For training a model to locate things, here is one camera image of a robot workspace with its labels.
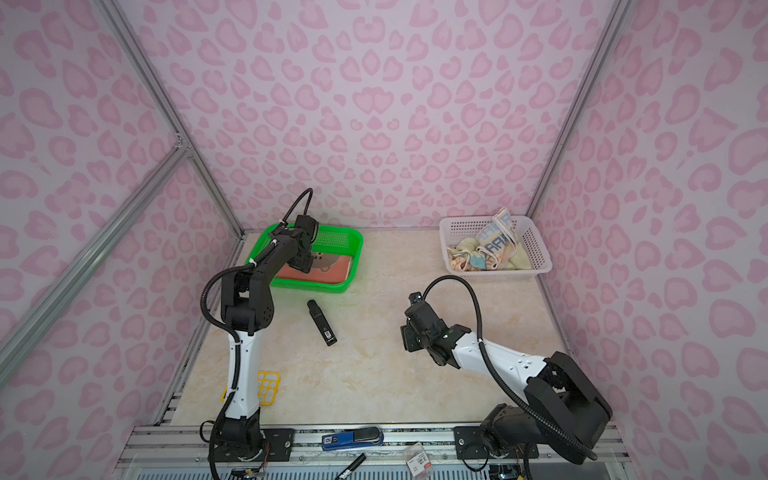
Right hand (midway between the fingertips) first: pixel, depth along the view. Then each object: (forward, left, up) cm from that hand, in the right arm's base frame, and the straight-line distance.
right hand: (410, 328), depth 86 cm
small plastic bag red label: (-31, -2, -4) cm, 32 cm away
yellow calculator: (-15, +39, -5) cm, 42 cm away
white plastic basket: (+42, -17, -2) cm, 46 cm away
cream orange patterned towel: (+24, -19, +4) cm, 30 cm away
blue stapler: (-27, +12, -2) cm, 30 cm away
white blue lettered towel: (+35, -31, +1) cm, 46 cm away
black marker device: (+5, +28, -7) cm, 29 cm away
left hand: (+26, +40, 0) cm, 48 cm away
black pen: (-33, +13, -5) cm, 36 cm away
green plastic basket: (+37, +28, -3) cm, 46 cm away
